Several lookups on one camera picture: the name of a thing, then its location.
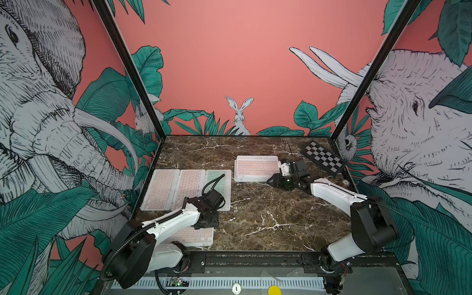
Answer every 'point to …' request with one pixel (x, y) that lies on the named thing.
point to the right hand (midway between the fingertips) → (268, 179)
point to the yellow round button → (274, 290)
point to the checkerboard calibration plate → (324, 158)
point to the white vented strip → (244, 283)
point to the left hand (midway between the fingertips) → (214, 220)
